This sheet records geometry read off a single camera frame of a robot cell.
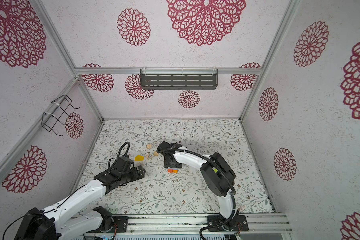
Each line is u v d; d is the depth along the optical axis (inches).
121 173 25.2
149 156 38.6
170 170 36.3
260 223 30.0
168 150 27.5
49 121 28.7
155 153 39.3
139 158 37.7
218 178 19.4
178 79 37.0
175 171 36.2
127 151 29.9
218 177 19.4
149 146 40.6
